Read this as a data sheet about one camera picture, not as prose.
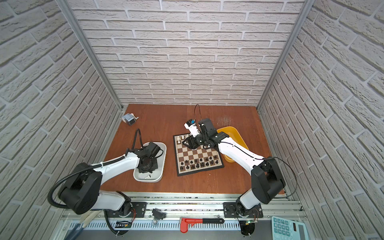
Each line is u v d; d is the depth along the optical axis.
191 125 0.73
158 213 0.71
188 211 0.75
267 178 0.43
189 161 0.89
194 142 0.72
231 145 0.55
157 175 0.81
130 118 1.06
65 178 0.41
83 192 0.42
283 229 0.68
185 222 0.70
